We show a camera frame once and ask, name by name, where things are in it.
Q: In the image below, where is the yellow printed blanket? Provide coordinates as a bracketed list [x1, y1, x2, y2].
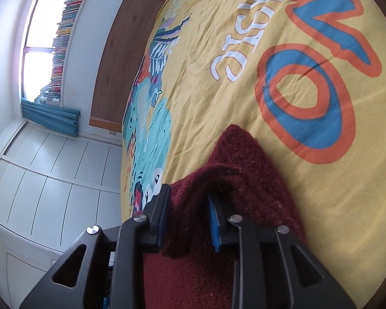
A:
[120, 0, 386, 309]

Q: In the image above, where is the white wardrobe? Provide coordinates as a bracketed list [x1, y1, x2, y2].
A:
[0, 119, 123, 309]

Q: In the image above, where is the wooden headboard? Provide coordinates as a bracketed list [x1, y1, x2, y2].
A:
[89, 0, 172, 132]

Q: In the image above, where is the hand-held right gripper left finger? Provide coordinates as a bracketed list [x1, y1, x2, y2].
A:
[19, 183, 171, 309]

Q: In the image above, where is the dark red knit sweater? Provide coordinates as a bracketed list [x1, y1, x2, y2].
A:
[143, 124, 308, 309]

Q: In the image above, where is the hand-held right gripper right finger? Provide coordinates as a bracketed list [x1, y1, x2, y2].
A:
[207, 191, 356, 309]

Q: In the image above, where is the teal curtain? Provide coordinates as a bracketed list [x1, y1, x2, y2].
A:
[21, 99, 81, 137]

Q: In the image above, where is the row of books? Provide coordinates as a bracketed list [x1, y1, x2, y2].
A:
[40, 0, 95, 107]

